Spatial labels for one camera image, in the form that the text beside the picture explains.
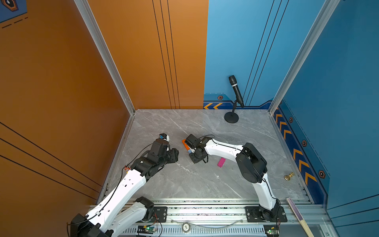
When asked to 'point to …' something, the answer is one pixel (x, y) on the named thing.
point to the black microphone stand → (232, 117)
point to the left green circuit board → (148, 229)
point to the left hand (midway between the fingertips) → (176, 150)
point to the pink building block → (221, 162)
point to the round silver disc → (186, 227)
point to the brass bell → (287, 177)
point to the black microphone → (233, 82)
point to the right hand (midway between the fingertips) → (196, 158)
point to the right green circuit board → (272, 230)
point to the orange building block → (185, 144)
